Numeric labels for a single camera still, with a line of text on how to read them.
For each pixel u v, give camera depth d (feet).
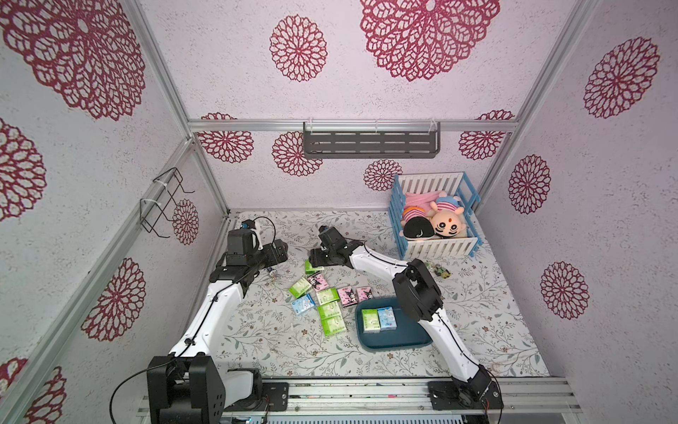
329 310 2.89
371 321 2.80
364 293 3.02
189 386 1.30
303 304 2.95
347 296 3.02
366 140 3.11
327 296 3.01
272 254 2.40
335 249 2.66
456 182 3.59
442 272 3.25
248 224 2.39
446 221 3.23
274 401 2.40
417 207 3.59
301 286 3.09
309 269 3.23
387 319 2.80
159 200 2.49
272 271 3.22
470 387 2.08
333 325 2.80
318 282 3.11
